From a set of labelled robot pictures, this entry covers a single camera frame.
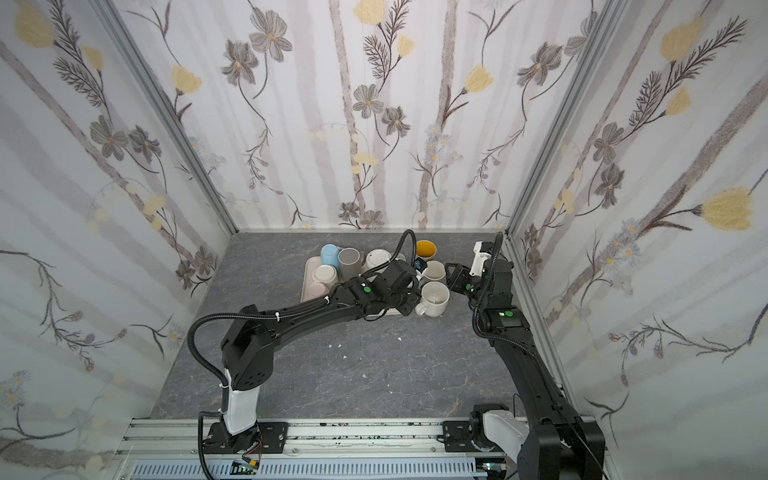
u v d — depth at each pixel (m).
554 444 0.39
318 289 0.93
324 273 0.99
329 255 1.01
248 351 0.48
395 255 0.65
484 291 0.60
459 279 0.70
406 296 0.75
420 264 0.74
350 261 0.97
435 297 0.98
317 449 0.73
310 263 1.10
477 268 0.70
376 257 1.03
